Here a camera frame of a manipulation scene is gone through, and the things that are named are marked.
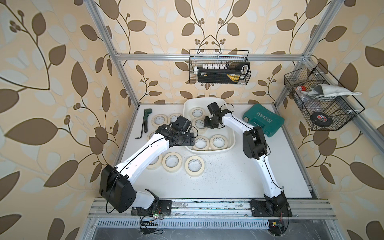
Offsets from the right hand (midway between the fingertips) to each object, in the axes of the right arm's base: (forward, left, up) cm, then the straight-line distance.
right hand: (205, 124), depth 106 cm
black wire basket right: (-14, -58, +30) cm, 66 cm away
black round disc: (-20, -55, +27) cm, 64 cm away
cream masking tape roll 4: (+13, +5, -1) cm, 14 cm away
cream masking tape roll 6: (-14, +4, -3) cm, 15 cm away
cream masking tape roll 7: (-14, -8, -2) cm, 16 cm away
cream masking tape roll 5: (-2, +9, +3) cm, 9 cm away
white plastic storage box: (+17, +11, +5) cm, 21 cm away
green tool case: (+6, -39, +2) cm, 39 cm away
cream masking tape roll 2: (-32, +20, -1) cm, 38 cm away
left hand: (-22, +12, +15) cm, 29 cm away
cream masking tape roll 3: (-34, +7, -1) cm, 35 cm away
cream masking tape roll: (-29, +31, 0) cm, 42 cm away
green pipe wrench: (+15, +45, 0) cm, 48 cm away
